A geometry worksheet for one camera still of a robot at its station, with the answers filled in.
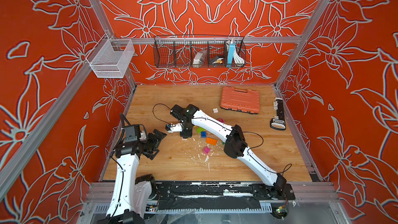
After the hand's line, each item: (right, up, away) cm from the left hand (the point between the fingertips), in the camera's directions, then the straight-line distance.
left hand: (163, 139), depth 78 cm
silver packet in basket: (+19, +48, +14) cm, 53 cm away
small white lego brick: (+30, +13, +25) cm, 41 cm away
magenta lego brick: (+33, +7, +19) cm, 39 cm away
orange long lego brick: (+26, -4, +11) cm, 29 cm away
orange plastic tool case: (+49, +20, +26) cm, 59 cm away
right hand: (+8, +1, +11) cm, 14 cm away
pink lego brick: (+23, -8, +7) cm, 25 cm away
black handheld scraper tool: (+71, +5, +19) cm, 73 cm away
